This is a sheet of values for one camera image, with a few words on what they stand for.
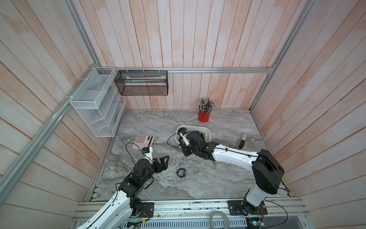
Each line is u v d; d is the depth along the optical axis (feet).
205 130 3.32
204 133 3.32
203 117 3.74
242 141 3.13
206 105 3.34
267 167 1.71
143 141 3.22
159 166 2.32
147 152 2.30
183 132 2.51
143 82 3.37
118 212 1.69
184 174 2.75
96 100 2.20
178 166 2.89
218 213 2.30
